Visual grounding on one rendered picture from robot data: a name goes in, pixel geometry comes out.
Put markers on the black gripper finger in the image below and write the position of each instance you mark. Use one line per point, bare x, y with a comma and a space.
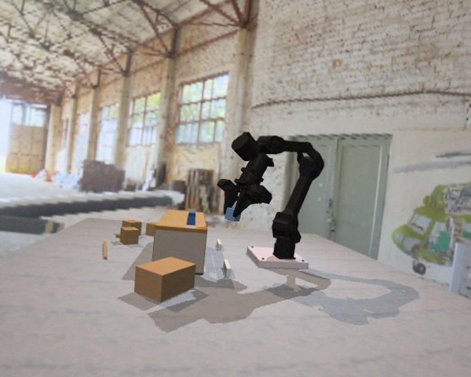
245, 199
230, 198

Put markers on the small blue block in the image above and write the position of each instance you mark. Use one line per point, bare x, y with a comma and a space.
229, 213

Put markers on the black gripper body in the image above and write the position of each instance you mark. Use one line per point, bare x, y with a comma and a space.
248, 182

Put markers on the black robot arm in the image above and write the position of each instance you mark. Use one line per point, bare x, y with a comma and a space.
285, 224

